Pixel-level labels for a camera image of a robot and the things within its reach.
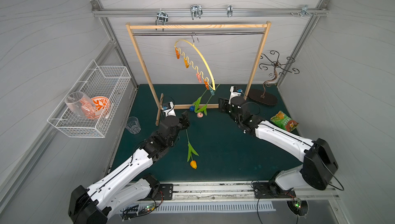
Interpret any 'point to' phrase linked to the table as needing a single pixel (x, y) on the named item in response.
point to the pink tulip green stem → (200, 114)
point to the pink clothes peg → (199, 77)
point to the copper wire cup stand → (280, 68)
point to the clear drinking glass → (133, 125)
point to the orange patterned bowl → (96, 108)
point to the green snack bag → (284, 122)
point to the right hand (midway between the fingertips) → (221, 98)
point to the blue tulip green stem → (197, 102)
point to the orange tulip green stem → (193, 164)
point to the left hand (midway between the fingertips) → (183, 113)
